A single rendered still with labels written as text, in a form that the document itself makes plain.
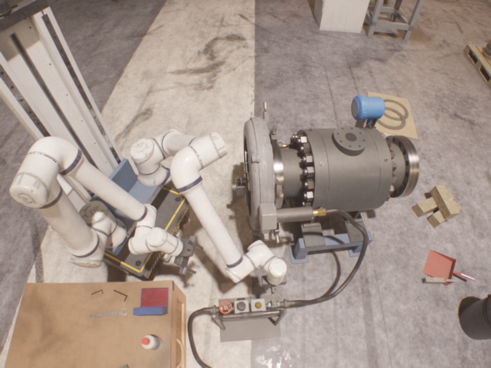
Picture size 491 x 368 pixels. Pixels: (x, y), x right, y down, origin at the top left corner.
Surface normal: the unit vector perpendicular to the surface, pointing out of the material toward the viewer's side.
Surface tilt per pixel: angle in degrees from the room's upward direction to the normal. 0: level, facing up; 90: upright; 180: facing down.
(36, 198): 88
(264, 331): 0
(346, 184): 54
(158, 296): 0
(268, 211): 23
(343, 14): 90
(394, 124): 0
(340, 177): 44
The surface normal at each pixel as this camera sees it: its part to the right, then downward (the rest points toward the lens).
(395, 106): 0.00, -0.58
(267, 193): 0.05, 0.27
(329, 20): -0.03, 0.82
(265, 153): 0.01, -0.27
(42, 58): 0.93, 0.31
